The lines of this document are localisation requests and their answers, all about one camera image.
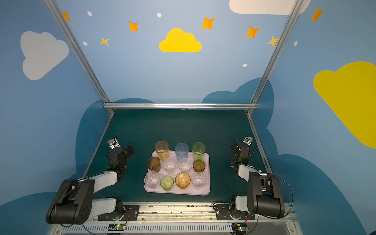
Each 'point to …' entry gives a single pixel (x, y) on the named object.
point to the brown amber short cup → (199, 165)
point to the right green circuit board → (239, 228)
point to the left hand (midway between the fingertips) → (124, 145)
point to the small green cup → (166, 182)
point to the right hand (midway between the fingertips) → (243, 144)
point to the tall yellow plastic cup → (162, 148)
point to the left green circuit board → (116, 227)
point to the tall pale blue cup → (181, 151)
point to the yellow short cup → (182, 180)
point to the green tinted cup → (198, 149)
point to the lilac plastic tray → (190, 190)
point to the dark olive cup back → (153, 164)
